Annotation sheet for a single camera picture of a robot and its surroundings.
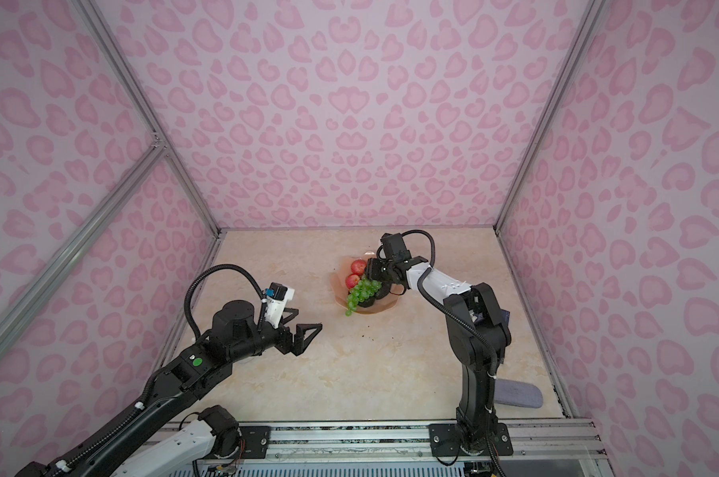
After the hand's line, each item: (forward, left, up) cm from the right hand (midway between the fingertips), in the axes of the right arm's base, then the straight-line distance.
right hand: (373, 267), depth 95 cm
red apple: (+3, +5, -4) cm, 7 cm away
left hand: (-24, +15, +12) cm, 31 cm away
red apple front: (-1, +7, -5) cm, 9 cm away
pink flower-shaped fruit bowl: (-4, +10, -7) cm, 13 cm away
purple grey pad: (-35, -39, -8) cm, 53 cm away
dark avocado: (-4, -4, -6) cm, 8 cm away
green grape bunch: (-8, +2, 0) cm, 9 cm away
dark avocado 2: (-10, +2, -4) cm, 11 cm away
